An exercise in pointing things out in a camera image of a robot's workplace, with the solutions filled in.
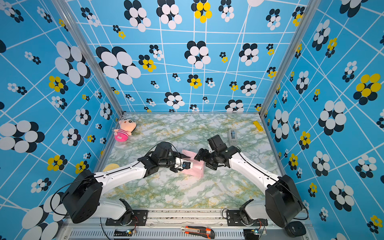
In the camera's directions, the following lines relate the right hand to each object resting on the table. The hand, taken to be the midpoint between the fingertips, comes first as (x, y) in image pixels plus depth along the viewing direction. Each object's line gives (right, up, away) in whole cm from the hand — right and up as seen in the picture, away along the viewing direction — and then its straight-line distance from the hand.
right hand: (200, 160), depth 82 cm
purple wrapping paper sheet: (-1, -2, -5) cm, 5 cm away
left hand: (-6, +2, 0) cm, 6 cm away
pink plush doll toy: (-51, +19, +23) cm, 59 cm away
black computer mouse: (+43, -28, -14) cm, 54 cm away
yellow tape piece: (+45, +19, +30) cm, 57 cm away
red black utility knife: (-1, -30, -12) cm, 33 cm away
